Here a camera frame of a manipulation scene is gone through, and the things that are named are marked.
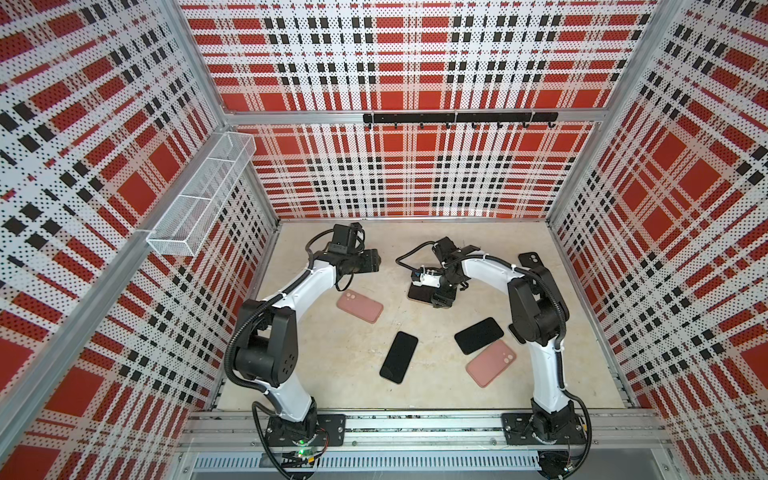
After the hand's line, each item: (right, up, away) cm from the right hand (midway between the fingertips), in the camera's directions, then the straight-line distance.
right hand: (443, 291), depth 98 cm
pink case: (-28, -5, +2) cm, 29 cm away
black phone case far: (+33, +10, +10) cm, 36 cm away
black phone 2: (-15, -18, -11) cm, 26 cm away
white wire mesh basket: (-82, +22, -7) cm, 85 cm away
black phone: (-7, 0, -5) cm, 9 cm away
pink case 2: (+11, -21, -11) cm, 26 cm away
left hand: (-23, +10, -6) cm, 26 cm away
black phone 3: (+9, -12, -10) cm, 18 cm away
